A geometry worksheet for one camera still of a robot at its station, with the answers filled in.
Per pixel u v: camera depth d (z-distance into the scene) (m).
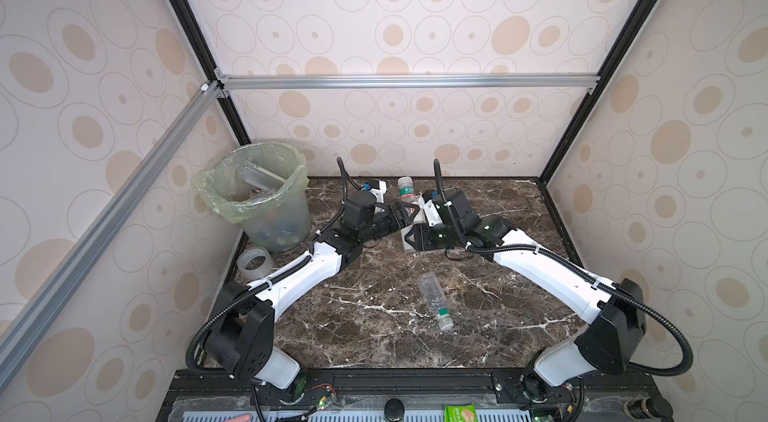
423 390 0.75
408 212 0.73
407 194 0.80
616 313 0.41
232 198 0.91
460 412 0.69
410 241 0.75
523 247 0.51
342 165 0.70
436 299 0.89
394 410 0.63
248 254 0.95
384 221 0.70
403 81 0.92
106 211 0.56
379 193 0.74
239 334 0.42
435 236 0.68
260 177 0.93
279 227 0.90
